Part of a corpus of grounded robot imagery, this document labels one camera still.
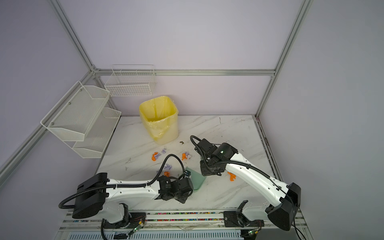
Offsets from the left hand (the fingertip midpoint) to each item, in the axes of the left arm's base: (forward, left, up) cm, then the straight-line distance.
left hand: (183, 195), depth 78 cm
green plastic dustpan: (+9, -8, -1) cm, 12 cm away
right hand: (+7, -11, +14) cm, 19 cm away
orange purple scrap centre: (+25, 0, -2) cm, 25 cm away
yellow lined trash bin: (+53, +20, +7) cm, 57 cm away
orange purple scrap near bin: (+25, +20, -2) cm, 32 cm away
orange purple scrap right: (+11, -29, -2) cm, 31 cm away
